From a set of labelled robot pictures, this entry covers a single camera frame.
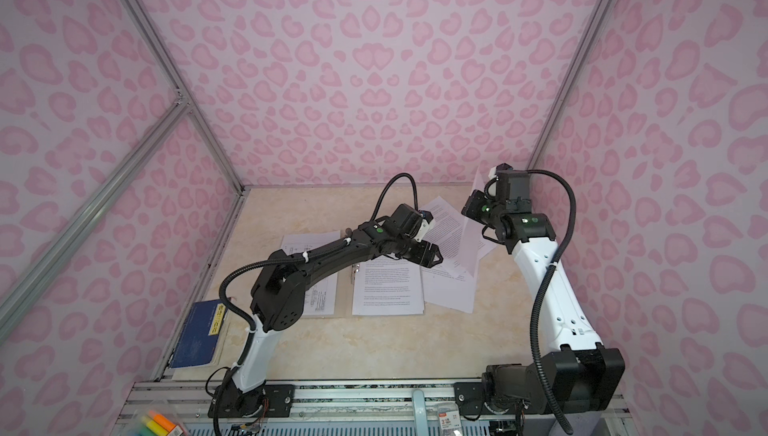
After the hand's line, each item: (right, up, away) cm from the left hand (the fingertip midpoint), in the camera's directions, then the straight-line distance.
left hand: (438, 253), depth 86 cm
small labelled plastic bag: (0, -36, -17) cm, 40 cm away
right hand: (+6, +15, -10) cm, 19 cm away
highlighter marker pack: (-69, -38, -16) cm, 80 cm away
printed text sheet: (-15, -11, +7) cm, 20 cm away
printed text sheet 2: (+6, +6, -12) cm, 15 cm away
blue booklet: (-67, -22, -3) cm, 70 cm away
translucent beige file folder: (-27, -13, +5) cm, 31 cm away
